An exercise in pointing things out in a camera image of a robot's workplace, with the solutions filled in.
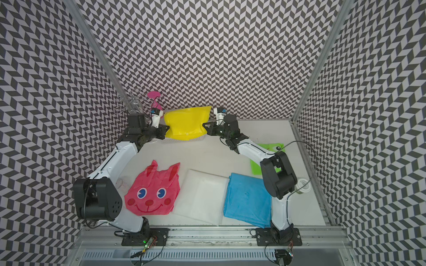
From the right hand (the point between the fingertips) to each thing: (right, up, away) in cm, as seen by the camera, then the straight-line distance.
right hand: (202, 126), depth 86 cm
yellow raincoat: (-8, +1, -1) cm, 8 cm away
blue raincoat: (+24, -37, -4) cm, 44 cm away
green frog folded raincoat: (+30, -23, +8) cm, 39 cm away
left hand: (-18, -1, 0) cm, 18 cm away
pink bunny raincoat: (-25, -34, -1) cm, 42 cm away
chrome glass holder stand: (-53, +17, +26) cm, 61 cm away
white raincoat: (0, -36, -3) cm, 36 cm away
